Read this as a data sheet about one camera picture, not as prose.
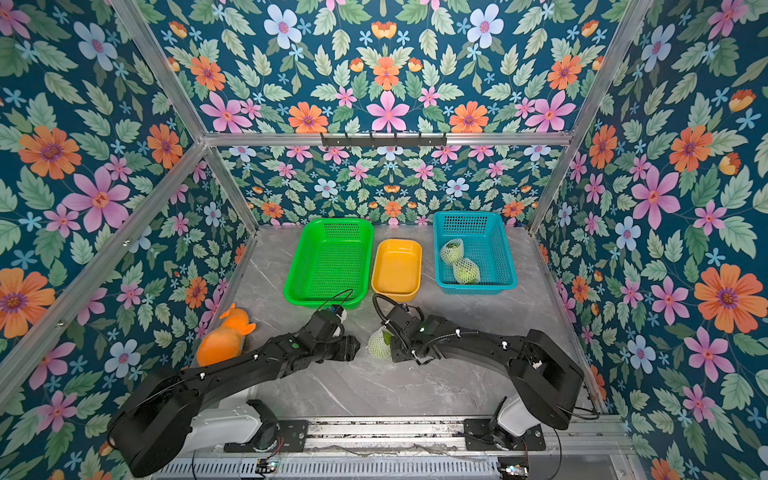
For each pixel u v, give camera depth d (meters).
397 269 1.06
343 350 0.77
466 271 0.98
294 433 0.74
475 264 1.01
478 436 0.73
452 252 1.04
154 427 0.41
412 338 0.64
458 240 1.06
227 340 0.82
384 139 0.93
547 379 0.43
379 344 0.82
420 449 0.72
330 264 1.08
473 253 1.11
